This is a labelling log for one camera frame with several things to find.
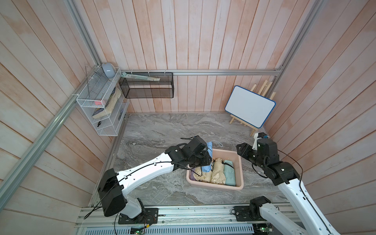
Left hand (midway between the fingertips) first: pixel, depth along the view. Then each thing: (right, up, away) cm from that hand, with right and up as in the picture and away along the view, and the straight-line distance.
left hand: (208, 163), depth 72 cm
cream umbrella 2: (-1, -8, +4) cm, 9 cm away
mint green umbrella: (+14, -8, +9) cm, 18 cm away
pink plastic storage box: (+13, +1, +15) cm, 20 cm away
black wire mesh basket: (-44, +47, +35) cm, 73 cm away
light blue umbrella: (+1, +9, +2) cm, 9 cm away
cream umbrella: (+6, -8, +6) cm, 11 cm away
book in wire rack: (-59, +27, +7) cm, 65 cm away
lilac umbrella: (-8, -7, +4) cm, 11 cm away
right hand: (+17, +8, +3) cm, 19 cm away
